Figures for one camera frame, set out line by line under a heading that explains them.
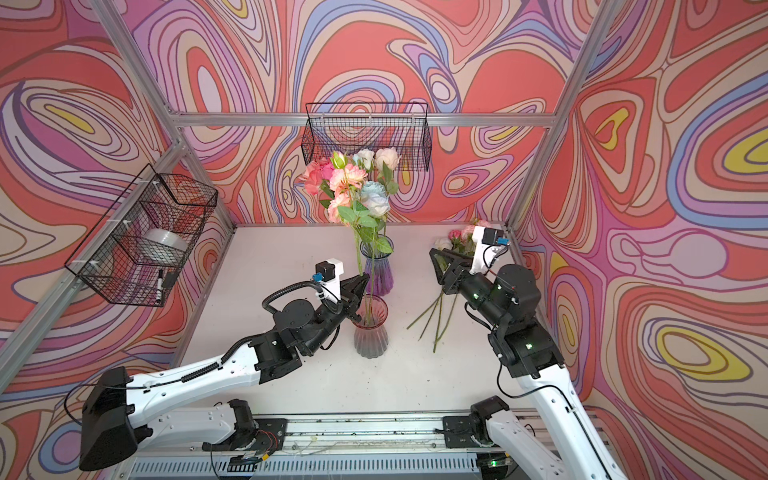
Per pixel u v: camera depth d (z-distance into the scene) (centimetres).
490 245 52
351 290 61
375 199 64
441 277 56
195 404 47
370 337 87
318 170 73
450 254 58
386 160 76
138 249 70
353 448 72
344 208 56
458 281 54
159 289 72
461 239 111
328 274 55
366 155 80
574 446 39
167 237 73
